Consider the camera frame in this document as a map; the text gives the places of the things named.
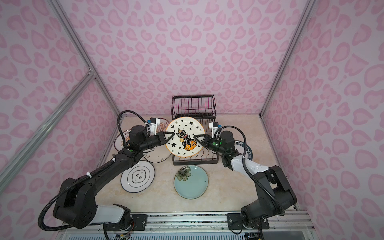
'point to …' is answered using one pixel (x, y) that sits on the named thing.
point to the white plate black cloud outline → (138, 178)
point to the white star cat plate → (183, 143)
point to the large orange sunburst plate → (118, 142)
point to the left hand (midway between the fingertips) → (175, 132)
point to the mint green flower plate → (191, 182)
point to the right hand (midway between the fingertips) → (195, 137)
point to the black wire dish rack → (202, 107)
